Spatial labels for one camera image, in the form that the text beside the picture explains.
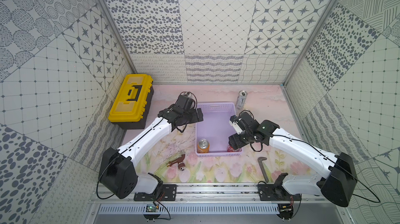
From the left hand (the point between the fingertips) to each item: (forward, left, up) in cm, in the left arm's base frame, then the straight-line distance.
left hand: (196, 113), depth 82 cm
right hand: (-12, -22, -7) cm, 26 cm away
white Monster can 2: (+17, -28, -8) cm, 33 cm away
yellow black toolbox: (+4, +37, 0) cm, 37 cm away
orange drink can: (-15, -4, -8) cm, 18 cm away
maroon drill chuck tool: (-22, +7, -16) cm, 29 cm away
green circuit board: (-40, +20, -20) cm, 49 cm away
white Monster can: (+17, +7, -3) cm, 19 cm away
